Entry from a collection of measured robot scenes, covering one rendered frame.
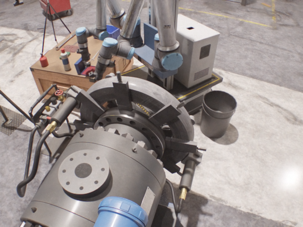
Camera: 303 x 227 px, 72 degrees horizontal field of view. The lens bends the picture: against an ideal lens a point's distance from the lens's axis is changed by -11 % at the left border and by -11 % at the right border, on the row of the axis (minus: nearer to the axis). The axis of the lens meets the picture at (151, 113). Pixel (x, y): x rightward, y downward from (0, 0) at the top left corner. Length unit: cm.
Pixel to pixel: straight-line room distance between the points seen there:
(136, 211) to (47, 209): 39
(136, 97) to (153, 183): 45
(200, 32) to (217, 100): 67
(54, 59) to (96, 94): 140
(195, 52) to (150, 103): 95
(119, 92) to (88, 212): 62
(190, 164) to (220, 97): 98
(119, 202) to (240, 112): 210
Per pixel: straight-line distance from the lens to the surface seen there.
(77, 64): 224
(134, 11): 159
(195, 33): 212
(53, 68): 250
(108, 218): 74
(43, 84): 273
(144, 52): 210
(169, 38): 154
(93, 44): 280
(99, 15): 195
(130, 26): 162
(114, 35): 278
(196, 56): 209
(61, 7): 514
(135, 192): 102
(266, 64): 369
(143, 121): 127
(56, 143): 235
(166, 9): 146
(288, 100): 311
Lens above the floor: 172
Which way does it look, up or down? 44 degrees down
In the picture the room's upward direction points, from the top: straight up
